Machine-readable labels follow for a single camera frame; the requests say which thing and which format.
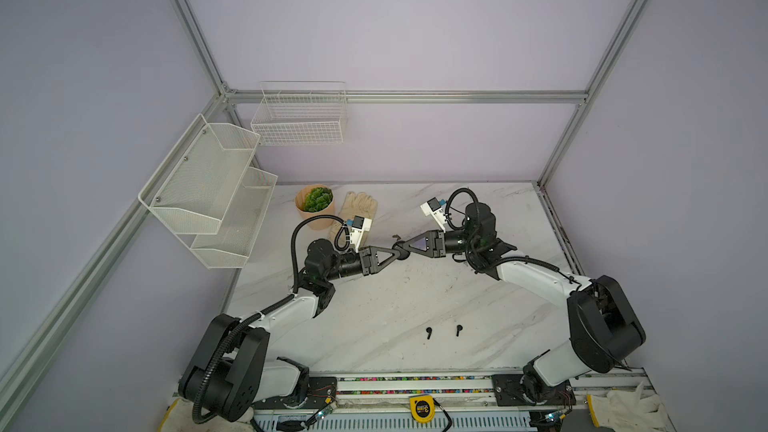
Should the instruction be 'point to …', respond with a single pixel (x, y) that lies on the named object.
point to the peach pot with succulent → (316, 200)
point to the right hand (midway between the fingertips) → (405, 250)
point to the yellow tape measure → (422, 407)
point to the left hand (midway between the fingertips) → (397, 255)
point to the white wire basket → (296, 113)
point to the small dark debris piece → (396, 236)
